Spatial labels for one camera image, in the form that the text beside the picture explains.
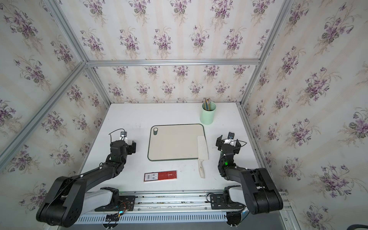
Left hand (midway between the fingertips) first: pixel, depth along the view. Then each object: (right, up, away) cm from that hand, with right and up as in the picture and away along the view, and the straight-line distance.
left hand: (126, 141), depth 89 cm
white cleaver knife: (+49, -8, +2) cm, 49 cm away
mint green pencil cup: (+53, +19, +11) cm, 57 cm away
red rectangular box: (+23, -18, -7) cm, 30 cm away
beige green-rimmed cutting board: (+30, -1, +7) cm, 31 cm away
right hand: (+66, +2, -1) cm, 66 cm away
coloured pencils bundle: (+53, +25, +9) cm, 59 cm away
